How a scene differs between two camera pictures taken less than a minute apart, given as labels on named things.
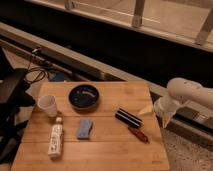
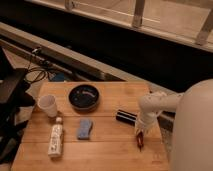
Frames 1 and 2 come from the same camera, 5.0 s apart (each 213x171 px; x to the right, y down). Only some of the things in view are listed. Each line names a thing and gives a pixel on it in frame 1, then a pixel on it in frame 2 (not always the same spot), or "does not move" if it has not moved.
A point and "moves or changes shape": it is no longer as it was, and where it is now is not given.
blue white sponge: x=85 y=126 does not move
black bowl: x=84 y=97 does not move
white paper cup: x=49 y=104 does not move
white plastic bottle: x=55 y=145 does not move
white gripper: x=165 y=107 -> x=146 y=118
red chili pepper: x=139 y=133 moves or changes shape
